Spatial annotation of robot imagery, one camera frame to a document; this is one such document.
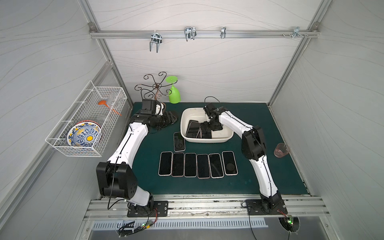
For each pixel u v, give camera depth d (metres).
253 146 0.59
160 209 0.73
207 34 0.79
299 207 0.75
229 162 0.86
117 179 0.42
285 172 0.89
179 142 1.01
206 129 0.89
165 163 0.91
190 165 0.91
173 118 0.78
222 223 0.70
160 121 0.70
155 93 0.90
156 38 0.78
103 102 0.77
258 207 0.73
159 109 0.70
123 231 0.68
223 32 0.78
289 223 0.72
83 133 0.62
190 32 0.77
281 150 0.93
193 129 1.01
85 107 0.70
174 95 0.95
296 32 0.77
